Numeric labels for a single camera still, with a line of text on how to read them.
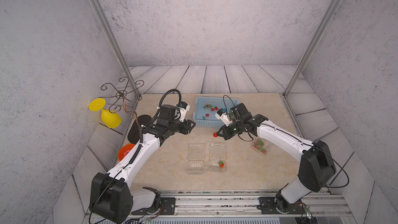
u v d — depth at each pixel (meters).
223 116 0.76
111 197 0.39
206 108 1.11
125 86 0.82
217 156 0.90
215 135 0.81
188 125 0.72
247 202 0.74
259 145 0.91
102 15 0.81
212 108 1.12
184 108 0.71
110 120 0.79
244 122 0.64
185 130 0.71
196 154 0.91
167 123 0.61
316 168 0.43
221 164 0.85
